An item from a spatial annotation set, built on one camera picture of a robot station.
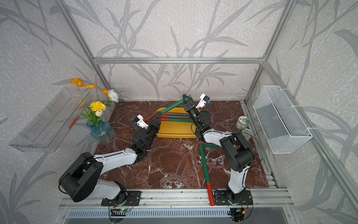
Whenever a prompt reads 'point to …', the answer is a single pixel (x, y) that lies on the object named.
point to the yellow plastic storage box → (179, 130)
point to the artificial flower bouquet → (96, 108)
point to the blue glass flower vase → (102, 132)
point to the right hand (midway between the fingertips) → (182, 95)
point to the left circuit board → (124, 210)
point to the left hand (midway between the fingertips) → (161, 113)
